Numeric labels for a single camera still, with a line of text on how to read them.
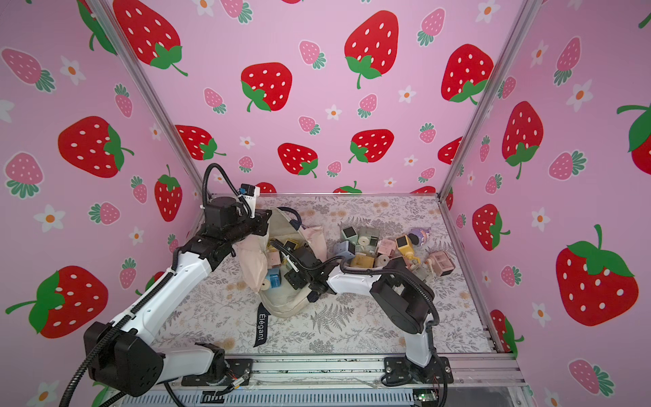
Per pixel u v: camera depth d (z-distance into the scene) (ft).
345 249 3.05
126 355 1.31
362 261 3.09
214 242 1.84
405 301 1.59
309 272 2.26
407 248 3.14
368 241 3.29
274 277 2.90
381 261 2.96
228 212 1.91
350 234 3.22
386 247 3.20
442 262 3.04
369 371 2.47
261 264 2.66
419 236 3.22
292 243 3.04
